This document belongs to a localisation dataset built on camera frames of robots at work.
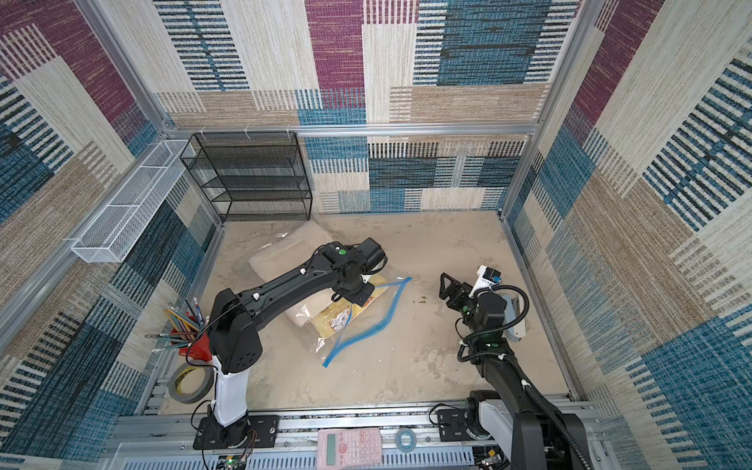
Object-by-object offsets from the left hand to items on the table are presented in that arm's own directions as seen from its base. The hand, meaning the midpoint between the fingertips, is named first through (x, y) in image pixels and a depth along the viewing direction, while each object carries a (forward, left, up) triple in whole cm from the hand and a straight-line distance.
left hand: (361, 296), depth 85 cm
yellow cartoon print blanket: (-2, +6, -6) cm, 9 cm away
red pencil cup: (-10, +47, -4) cm, 48 cm away
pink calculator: (-35, +3, -10) cm, 37 cm away
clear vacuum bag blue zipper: (-3, -1, -11) cm, 11 cm away
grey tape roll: (-20, +47, -11) cm, 52 cm away
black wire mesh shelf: (+46, +41, +8) cm, 62 cm away
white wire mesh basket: (+3, +58, +23) cm, 63 cm away
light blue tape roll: (-35, -11, -11) cm, 39 cm away
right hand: (+3, -26, +2) cm, 27 cm away
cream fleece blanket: (+21, +26, -7) cm, 34 cm away
